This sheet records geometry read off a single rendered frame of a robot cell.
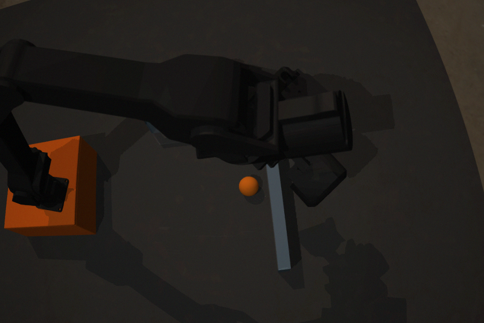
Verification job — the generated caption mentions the clear low glass walls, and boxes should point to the clear low glass walls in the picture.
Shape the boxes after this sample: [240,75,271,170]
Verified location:
[147,122,273,219]

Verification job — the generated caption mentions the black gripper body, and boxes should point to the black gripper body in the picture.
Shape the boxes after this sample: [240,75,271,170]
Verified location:
[248,86,347,207]

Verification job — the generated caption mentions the orange ball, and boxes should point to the orange ball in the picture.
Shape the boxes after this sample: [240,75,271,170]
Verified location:
[239,177,259,196]

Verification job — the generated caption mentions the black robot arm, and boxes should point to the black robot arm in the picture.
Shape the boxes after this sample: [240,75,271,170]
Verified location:
[0,39,353,212]

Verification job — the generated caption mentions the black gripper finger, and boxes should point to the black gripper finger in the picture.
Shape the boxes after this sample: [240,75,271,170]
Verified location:
[286,164,300,182]

